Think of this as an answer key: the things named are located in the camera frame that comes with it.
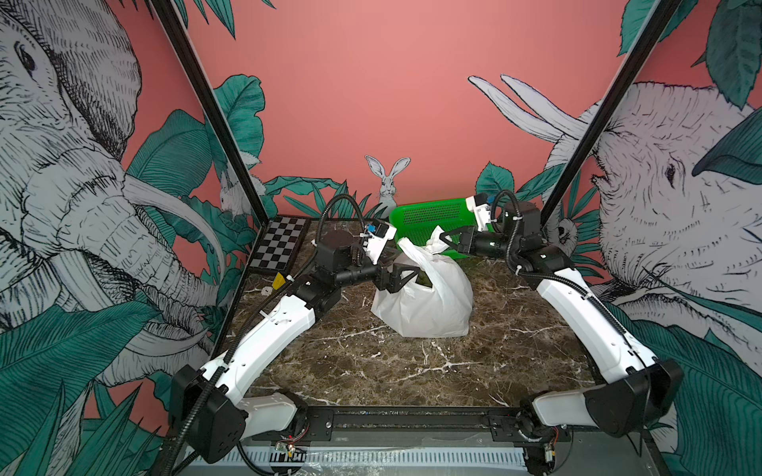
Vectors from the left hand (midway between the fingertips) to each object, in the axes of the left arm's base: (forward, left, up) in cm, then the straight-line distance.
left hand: (409, 258), depth 68 cm
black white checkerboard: (+31, +44, -30) cm, 62 cm away
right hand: (+5, -8, +3) cm, 10 cm away
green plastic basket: (+42, -9, -31) cm, 53 cm away
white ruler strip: (-36, +5, -32) cm, 48 cm away
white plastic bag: (-4, -3, -19) cm, 19 cm away
